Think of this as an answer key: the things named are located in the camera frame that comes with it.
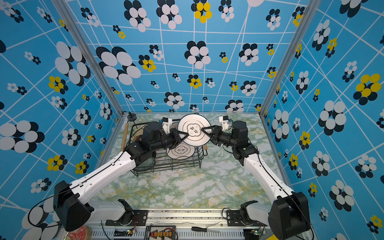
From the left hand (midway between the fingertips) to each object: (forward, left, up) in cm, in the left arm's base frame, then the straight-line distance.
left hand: (190, 134), depth 70 cm
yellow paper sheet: (-38, -38, -29) cm, 61 cm away
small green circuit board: (-36, +30, -30) cm, 56 cm away
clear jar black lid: (+30, +43, -20) cm, 57 cm away
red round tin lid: (-36, +48, -27) cm, 66 cm away
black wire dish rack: (0, +18, -31) cm, 36 cm away
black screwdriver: (-35, -6, -29) cm, 46 cm away
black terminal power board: (-36, +14, -28) cm, 48 cm away
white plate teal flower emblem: (+7, -1, 0) cm, 7 cm away
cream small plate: (+16, +36, -21) cm, 44 cm away
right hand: (+3, -6, -2) cm, 7 cm away
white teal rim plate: (+5, +5, -24) cm, 25 cm away
